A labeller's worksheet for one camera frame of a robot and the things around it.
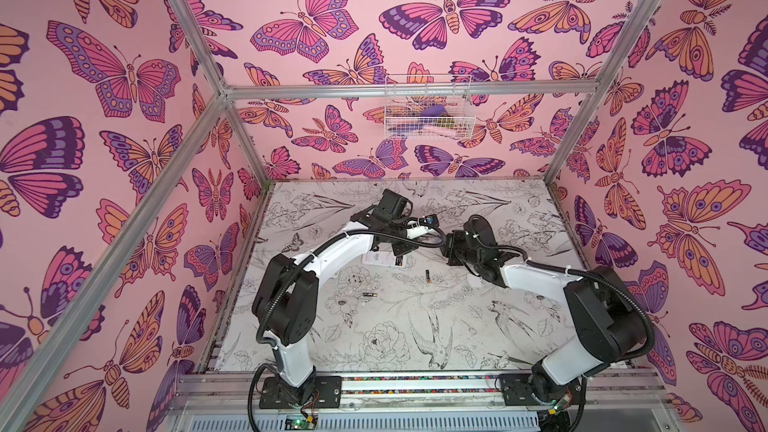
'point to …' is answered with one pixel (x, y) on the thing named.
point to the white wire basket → (428, 107)
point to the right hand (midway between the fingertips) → (435, 230)
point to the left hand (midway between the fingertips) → (419, 233)
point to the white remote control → (384, 258)
